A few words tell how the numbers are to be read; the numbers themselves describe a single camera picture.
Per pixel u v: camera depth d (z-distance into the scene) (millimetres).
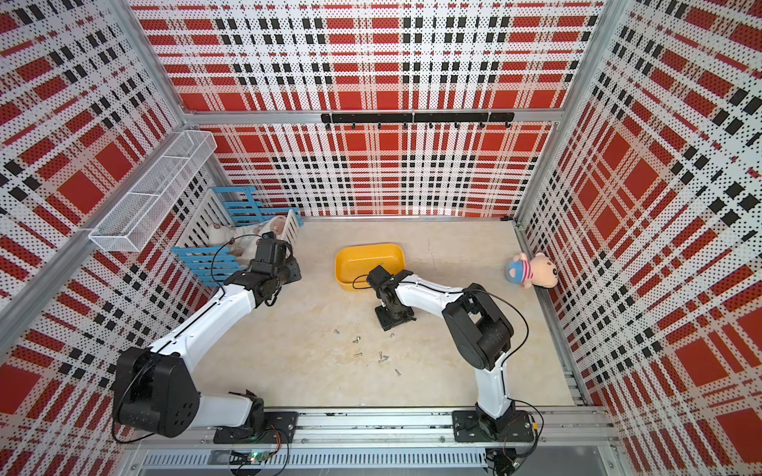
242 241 1112
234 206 1161
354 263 1082
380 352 865
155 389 408
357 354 862
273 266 659
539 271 956
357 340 885
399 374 825
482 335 494
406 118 884
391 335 904
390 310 780
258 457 691
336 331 906
